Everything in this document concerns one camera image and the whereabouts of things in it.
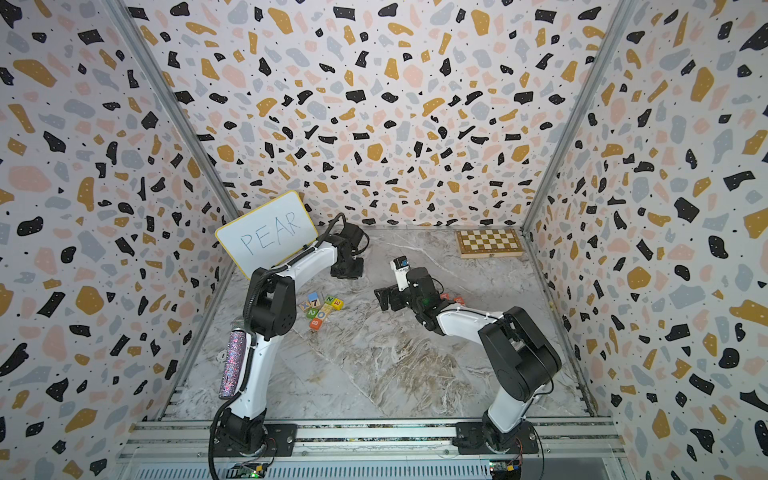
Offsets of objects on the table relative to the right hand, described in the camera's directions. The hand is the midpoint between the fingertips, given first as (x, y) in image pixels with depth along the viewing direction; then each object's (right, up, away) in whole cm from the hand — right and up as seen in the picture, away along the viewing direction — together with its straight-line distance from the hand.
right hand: (390, 286), depth 91 cm
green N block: (-20, -5, +6) cm, 22 cm away
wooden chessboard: (+34, +14, +23) cm, 43 cm away
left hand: (-11, +3, +13) cm, 17 cm away
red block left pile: (-24, -12, +3) cm, 27 cm away
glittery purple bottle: (-44, -22, -8) cm, 50 cm away
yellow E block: (-17, -7, +6) cm, 20 cm away
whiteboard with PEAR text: (-42, +16, +13) cm, 47 cm away
